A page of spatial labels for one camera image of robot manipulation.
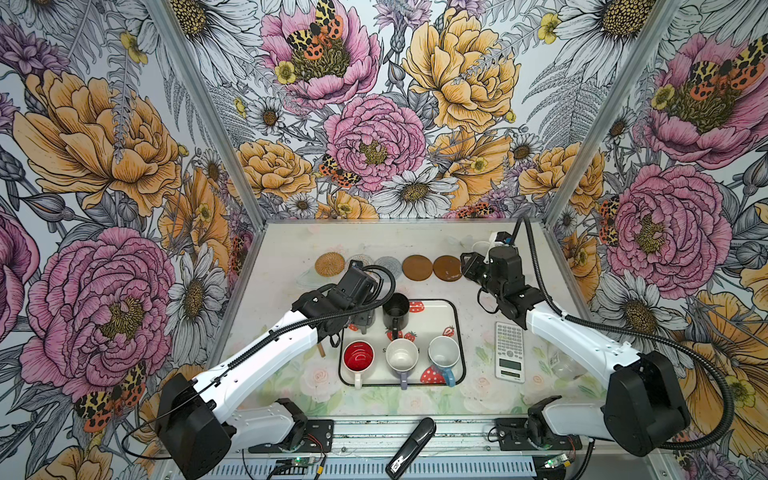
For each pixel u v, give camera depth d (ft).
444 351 2.75
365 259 3.56
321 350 2.92
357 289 1.95
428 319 3.10
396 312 3.04
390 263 3.56
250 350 1.48
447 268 3.55
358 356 2.79
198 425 1.24
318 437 2.43
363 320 2.30
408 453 2.25
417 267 3.56
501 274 2.16
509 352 2.86
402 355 2.85
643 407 1.35
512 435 2.43
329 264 3.56
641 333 2.67
